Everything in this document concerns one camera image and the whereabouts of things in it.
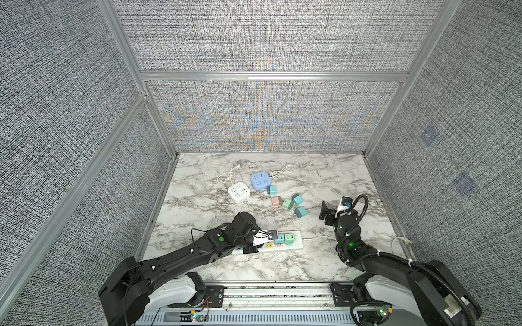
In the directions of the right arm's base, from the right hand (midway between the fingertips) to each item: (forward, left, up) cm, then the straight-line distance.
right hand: (334, 203), depth 86 cm
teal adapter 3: (0, +13, -8) cm, 15 cm away
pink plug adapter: (+7, +24, -9) cm, 26 cm away
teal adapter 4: (-14, +23, -5) cm, 28 cm away
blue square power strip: (+18, +31, -7) cm, 37 cm away
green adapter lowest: (-14, +20, -3) cm, 25 cm away
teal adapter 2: (+8, +14, -9) cm, 18 cm away
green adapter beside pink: (+5, +18, -8) cm, 21 cm away
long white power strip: (-14, +16, -9) cm, 23 cm away
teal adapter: (+13, +26, -7) cm, 30 cm away
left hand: (-13, +30, -2) cm, 33 cm away
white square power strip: (+12, +42, -8) cm, 44 cm away
